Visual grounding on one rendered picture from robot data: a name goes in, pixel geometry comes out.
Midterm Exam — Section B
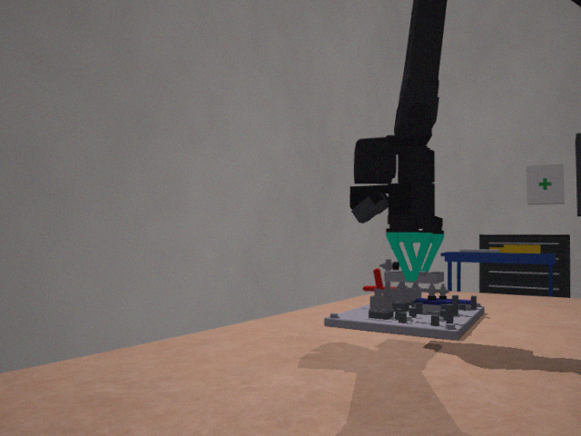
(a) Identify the toggle clamp with red handle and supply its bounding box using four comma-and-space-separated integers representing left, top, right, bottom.
381, 283, 449, 305
363, 282, 438, 312

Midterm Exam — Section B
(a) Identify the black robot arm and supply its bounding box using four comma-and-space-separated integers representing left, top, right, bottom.
350, 0, 447, 223

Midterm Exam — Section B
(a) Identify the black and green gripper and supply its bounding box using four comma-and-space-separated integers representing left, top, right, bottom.
386, 181, 444, 282

